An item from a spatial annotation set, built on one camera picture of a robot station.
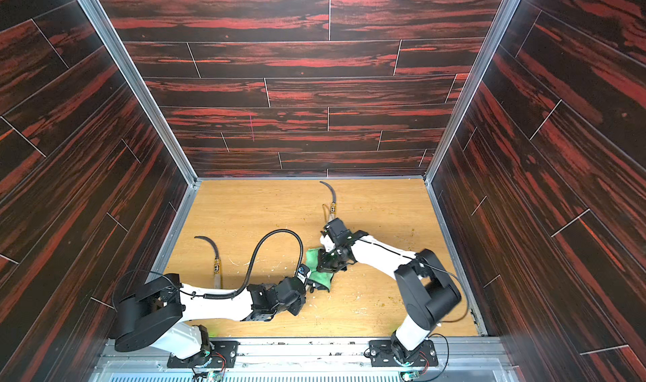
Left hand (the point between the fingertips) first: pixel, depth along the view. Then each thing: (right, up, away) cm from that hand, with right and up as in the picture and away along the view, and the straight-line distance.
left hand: (305, 295), depth 85 cm
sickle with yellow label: (+11, +31, +23) cm, 40 cm away
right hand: (+6, +9, +4) cm, 11 cm away
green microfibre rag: (+6, +7, -4) cm, 10 cm away
